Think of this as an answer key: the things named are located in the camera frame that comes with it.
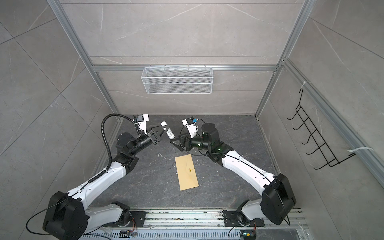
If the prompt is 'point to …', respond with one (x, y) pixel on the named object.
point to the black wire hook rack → (326, 151)
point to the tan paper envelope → (187, 176)
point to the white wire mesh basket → (177, 80)
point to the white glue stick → (169, 132)
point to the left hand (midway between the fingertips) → (168, 124)
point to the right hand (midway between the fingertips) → (175, 138)
